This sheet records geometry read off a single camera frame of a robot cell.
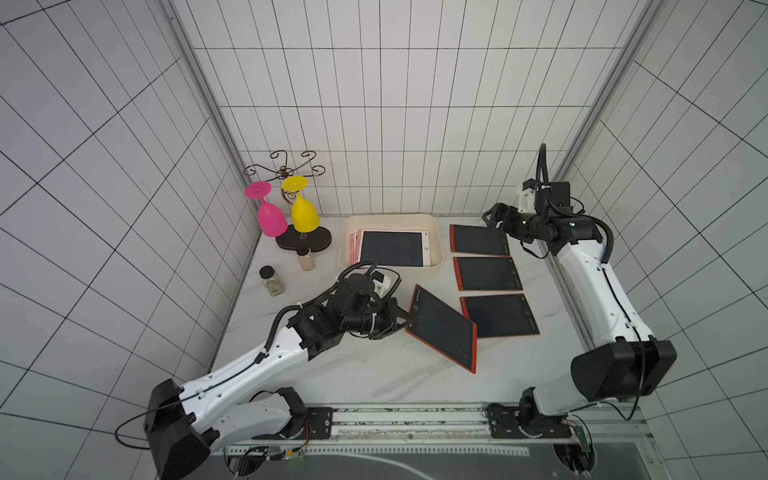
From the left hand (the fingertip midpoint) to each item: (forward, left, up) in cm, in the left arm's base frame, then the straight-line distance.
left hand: (408, 324), depth 68 cm
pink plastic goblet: (+33, +41, 0) cm, 53 cm away
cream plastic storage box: (+46, +4, -15) cm, 49 cm away
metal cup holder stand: (+40, +37, -20) cm, 58 cm away
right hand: (+28, -26, +8) cm, 39 cm away
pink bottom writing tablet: (+38, +18, -20) cm, 46 cm away
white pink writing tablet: (+38, +3, -20) cm, 43 cm away
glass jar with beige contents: (+30, +33, -18) cm, 48 cm away
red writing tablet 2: (+45, -30, -23) cm, 59 cm away
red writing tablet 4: (+14, -32, -24) cm, 42 cm away
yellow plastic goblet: (+35, +31, 0) cm, 47 cm away
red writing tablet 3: (+28, -30, -22) cm, 47 cm away
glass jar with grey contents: (+20, +42, -14) cm, 49 cm away
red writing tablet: (+4, -10, -10) cm, 15 cm away
